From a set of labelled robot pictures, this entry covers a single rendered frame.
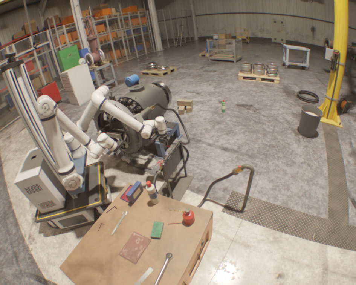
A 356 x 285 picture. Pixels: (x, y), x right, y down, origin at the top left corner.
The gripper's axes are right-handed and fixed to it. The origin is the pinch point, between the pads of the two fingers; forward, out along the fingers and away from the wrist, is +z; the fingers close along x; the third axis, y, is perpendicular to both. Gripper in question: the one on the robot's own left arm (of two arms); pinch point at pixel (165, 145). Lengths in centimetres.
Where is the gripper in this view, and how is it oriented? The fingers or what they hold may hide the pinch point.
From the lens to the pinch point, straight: 193.5
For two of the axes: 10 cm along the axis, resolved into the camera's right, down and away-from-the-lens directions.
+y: 8.8, 1.7, -4.4
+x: 4.5, -5.8, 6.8
